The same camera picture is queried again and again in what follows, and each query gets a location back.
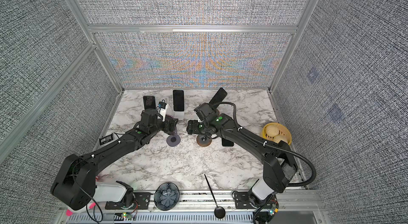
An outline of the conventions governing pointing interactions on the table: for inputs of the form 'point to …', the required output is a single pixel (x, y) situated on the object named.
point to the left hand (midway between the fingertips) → (173, 116)
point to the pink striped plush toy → (69, 212)
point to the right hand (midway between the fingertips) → (191, 126)
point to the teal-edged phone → (178, 101)
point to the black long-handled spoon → (219, 212)
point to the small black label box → (106, 139)
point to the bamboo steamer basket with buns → (276, 132)
